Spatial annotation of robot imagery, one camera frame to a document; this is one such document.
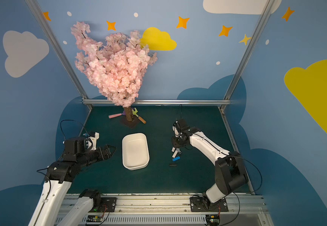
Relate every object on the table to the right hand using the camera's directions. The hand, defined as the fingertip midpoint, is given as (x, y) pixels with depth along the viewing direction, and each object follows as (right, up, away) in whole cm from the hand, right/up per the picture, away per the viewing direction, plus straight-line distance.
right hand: (177, 141), depth 89 cm
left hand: (-37, -1, -17) cm, 40 cm away
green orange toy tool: (-33, +20, +28) cm, 48 cm away
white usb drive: (-1, -9, +4) cm, 10 cm away
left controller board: (-44, -37, -17) cm, 61 cm away
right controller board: (+17, -39, -16) cm, 45 cm away
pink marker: (-50, +17, +24) cm, 58 cm away
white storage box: (-28, -7, +6) cm, 30 cm away
